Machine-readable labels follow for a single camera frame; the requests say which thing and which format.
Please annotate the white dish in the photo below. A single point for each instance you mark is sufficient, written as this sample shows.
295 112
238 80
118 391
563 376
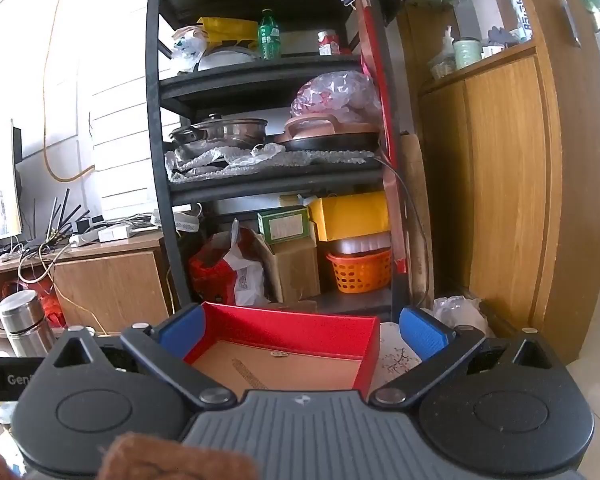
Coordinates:
227 60

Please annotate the green plastic bottle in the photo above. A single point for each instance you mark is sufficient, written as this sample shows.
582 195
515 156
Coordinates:
269 37

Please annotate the pink plastic bag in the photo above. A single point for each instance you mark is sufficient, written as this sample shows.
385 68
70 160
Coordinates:
335 95

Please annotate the orange plastic basket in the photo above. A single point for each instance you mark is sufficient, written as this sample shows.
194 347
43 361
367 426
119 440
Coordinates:
360 272

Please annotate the red and white carton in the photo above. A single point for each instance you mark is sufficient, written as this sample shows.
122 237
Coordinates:
328 42

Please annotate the clear containers in basket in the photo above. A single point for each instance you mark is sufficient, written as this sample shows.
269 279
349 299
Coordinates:
360 245

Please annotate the steel pot with lid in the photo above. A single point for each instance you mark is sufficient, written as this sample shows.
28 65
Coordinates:
230 130

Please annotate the red box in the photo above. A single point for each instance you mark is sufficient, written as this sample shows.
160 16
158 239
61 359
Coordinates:
280 321

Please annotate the clear water bottle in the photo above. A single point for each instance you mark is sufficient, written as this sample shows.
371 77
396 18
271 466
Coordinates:
520 10

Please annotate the wooden cabinet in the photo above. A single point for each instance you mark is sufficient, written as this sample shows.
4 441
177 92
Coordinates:
505 185

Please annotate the green box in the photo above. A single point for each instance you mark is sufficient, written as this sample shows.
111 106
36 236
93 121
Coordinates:
282 225

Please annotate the small white plastic bag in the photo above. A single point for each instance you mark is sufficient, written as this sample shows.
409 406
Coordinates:
190 47

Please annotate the flat screen monitor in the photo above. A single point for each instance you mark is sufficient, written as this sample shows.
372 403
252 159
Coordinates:
0 185

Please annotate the yellow bag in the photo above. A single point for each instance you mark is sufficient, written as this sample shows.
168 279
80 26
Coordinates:
230 30

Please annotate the green mug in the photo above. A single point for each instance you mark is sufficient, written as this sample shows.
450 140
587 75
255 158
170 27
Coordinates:
467 54

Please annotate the red board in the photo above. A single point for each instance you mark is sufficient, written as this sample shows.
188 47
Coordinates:
380 85

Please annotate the cardboard box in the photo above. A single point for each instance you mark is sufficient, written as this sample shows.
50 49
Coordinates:
295 270

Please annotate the tan wooden board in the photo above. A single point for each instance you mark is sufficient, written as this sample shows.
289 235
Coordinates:
415 200

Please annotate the stainless steel thermos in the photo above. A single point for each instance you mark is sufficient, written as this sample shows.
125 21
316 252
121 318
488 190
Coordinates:
22 320

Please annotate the yellow box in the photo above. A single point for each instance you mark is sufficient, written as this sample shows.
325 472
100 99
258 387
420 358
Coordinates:
352 215

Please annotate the bubble wrap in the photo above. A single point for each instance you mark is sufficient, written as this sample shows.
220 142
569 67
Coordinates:
260 157

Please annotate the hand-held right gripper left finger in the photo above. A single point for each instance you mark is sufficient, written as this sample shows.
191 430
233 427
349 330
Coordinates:
180 332

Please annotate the black router with antennas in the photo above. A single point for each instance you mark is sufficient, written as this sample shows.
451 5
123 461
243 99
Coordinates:
62 222

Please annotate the wooden TV stand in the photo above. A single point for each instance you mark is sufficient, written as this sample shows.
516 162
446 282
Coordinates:
110 285

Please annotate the large white plastic bag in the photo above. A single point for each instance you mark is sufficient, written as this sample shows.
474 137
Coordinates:
455 310

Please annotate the white adapter box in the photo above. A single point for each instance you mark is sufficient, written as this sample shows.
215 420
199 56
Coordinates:
114 231

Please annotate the black shelf rack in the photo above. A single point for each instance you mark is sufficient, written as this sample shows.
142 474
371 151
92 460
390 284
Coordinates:
260 79

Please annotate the brown fuzzy cloth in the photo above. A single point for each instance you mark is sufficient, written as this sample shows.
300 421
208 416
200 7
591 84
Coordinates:
180 460

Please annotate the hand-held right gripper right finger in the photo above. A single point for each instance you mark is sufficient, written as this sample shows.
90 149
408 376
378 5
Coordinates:
422 332

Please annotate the red and white plastic bag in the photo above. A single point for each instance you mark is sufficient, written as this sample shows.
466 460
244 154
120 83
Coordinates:
245 280

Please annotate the dark wooden plank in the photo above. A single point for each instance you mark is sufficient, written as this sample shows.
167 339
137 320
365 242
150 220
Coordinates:
300 305

